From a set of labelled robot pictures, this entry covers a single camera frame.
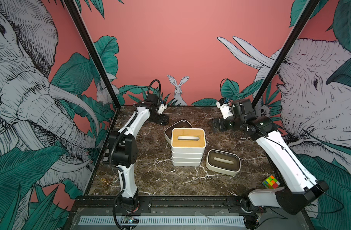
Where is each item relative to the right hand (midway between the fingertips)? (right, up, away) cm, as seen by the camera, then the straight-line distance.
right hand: (213, 118), depth 71 cm
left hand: (-27, 0, +21) cm, 34 cm away
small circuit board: (-41, -51, -1) cm, 66 cm away
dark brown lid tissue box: (+9, -27, +13) cm, 31 cm away
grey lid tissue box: (-13, -21, +7) cm, 25 cm away
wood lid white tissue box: (-13, -11, +2) cm, 17 cm away
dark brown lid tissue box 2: (-16, -4, +30) cm, 34 cm away
